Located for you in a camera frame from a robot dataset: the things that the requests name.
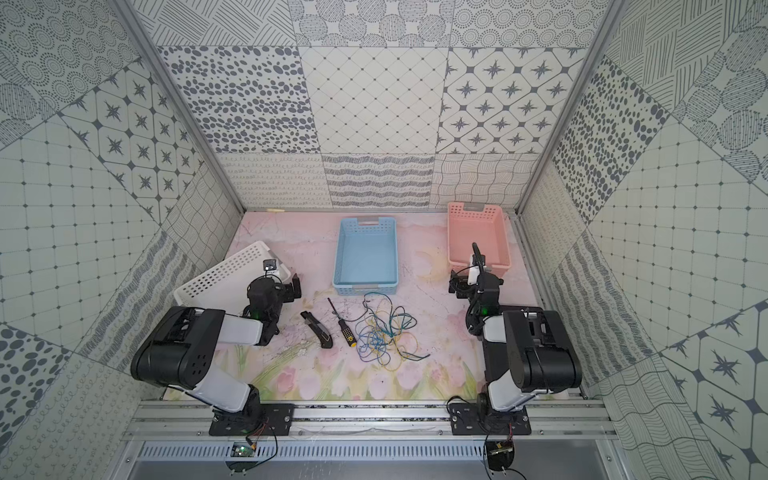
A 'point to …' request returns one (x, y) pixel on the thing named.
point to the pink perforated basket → (487, 227)
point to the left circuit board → (239, 450)
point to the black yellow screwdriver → (346, 332)
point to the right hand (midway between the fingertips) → (468, 274)
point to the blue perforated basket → (366, 258)
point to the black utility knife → (318, 328)
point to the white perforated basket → (225, 287)
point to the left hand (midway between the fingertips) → (288, 275)
